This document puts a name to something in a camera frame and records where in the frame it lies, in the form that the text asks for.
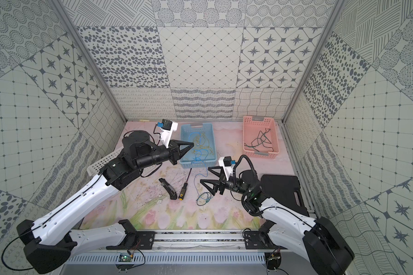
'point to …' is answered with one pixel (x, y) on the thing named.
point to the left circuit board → (124, 258)
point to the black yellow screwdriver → (184, 187)
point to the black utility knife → (171, 192)
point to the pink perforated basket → (250, 129)
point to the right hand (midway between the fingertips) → (205, 176)
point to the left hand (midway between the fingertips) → (196, 147)
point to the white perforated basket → (94, 168)
